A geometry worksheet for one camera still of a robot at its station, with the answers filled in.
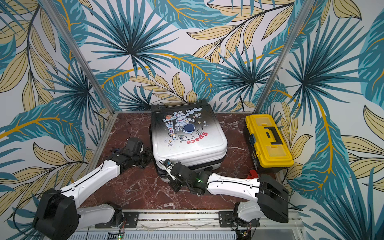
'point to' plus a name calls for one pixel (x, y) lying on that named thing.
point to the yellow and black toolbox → (268, 148)
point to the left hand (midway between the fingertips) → (158, 158)
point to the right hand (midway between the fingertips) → (167, 178)
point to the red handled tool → (254, 175)
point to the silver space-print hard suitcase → (186, 132)
